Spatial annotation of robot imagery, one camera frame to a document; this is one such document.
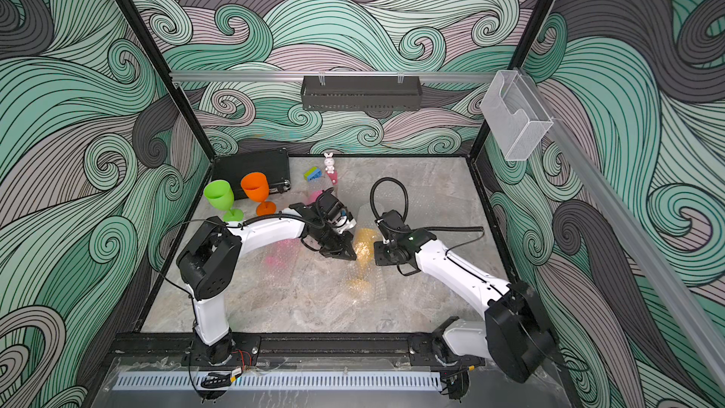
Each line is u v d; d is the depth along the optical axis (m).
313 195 0.98
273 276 0.80
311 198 0.98
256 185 0.92
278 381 0.70
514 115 0.78
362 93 0.95
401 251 0.59
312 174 1.12
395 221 0.67
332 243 0.77
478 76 0.95
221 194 0.89
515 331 0.40
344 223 0.77
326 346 0.75
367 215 0.92
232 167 1.21
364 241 0.85
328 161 1.10
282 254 0.85
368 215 0.92
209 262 0.48
